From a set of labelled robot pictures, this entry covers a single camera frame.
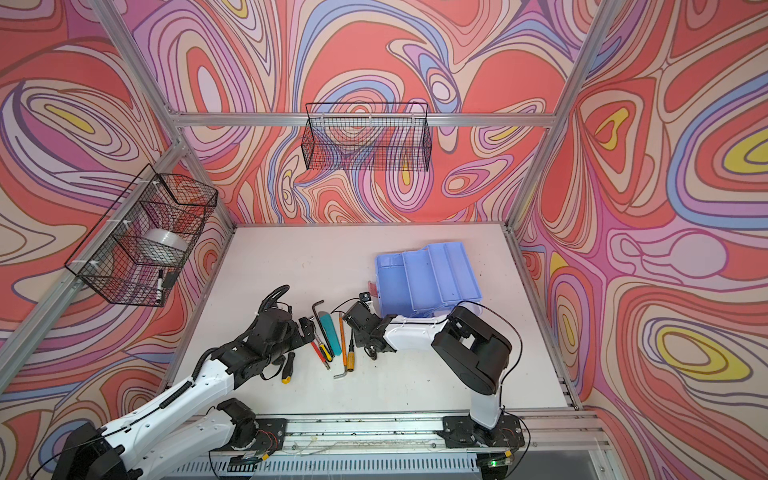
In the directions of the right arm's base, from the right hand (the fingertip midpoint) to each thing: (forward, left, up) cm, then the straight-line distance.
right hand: (369, 335), depth 92 cm
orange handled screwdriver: (-2, +8, +3) cm, 8 cm away
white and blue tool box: (+12, -19, +10) cm, 25 cm away
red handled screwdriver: (-8, +13, +3) cm, 16 cm away
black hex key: (+1, +15, +3) cm, 15 cm away
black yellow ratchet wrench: (-5, +13, +3) cm, 14 cm away
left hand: (-1, +17, +10) cm, 20 cm away
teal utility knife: (+1, +12, +2) cm, 12 cm away
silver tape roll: (+12, +49, +34) cm, 61 cm away
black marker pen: (0, +49, +27) cm, 56 cm away
